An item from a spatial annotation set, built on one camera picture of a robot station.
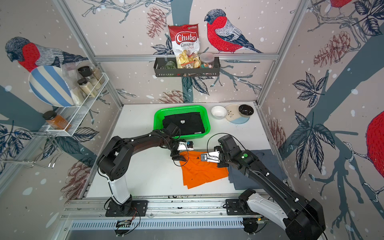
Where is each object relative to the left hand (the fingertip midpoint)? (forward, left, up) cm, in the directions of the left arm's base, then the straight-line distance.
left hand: (188, 149), depth 90 cm
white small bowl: (+33, -22, -2) cm, 40 cm away
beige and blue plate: (+31, -34, -4) cm, 46 cm away
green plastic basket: (+27, +21, +3) cm, 35 cm away
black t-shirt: (+23, +1, -4) cm, 23 cm away
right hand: (-5, -15, +9) cm, 18 cm away
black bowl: (+32, -43, 0) cm, 54 cm away
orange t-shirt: (-13, -5, -2) cm, 14 cm away
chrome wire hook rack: (-10, +54, +31) cm, 63 cm away
